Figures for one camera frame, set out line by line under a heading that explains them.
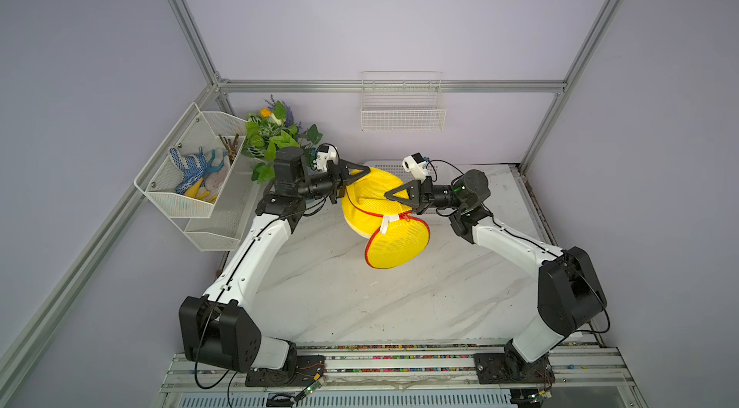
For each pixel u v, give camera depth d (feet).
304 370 2.41
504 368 2.37
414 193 2.13
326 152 2.27
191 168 2.35
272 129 2.75
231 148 2.71
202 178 2.44
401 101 3.21
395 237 2.08
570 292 1.49
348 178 2.07
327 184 2.04
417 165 2.25
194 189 2.35
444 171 2.53
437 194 2.06
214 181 2.50
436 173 2.32
